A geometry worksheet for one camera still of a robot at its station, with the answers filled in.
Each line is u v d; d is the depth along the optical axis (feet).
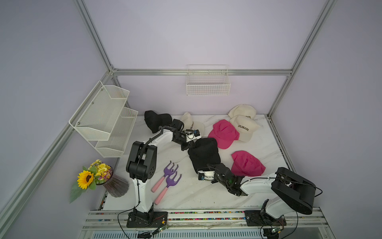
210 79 3.47
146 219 2.14
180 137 2.69
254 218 2.40
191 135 2.67
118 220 2.24
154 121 3.74
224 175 2.13
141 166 1.69
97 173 2.09
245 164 2.95
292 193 1.43
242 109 3.74
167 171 2.95
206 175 2.49
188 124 3.49
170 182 2.83
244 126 3.45
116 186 2.43
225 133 3.35
